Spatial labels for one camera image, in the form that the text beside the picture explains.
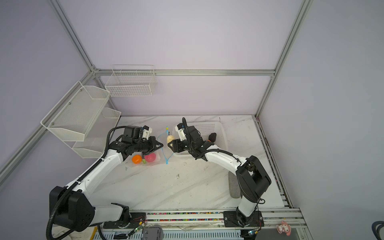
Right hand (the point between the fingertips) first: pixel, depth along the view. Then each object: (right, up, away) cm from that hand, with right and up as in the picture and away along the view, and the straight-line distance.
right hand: (170, 143), depth 82 cm
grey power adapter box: (-6, -42, -12) cm, 44 cm away
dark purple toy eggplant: (-19, -12, +11) cm, 25 cm away
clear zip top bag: (-2, -2, -2) cm, 4 cm away
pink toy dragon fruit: (-14, -9, +9) cm, 19 cm away
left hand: (-4, -1, -2) cm, 5 cm away
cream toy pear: (0, +3, -2) cm, 4 cm away
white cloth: (-49, -39, -15) cm, 64 cm away
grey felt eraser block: (+36, -24, 0) cm, 43 cm away
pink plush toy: (+56, -39, -12) cm, 69 cm away
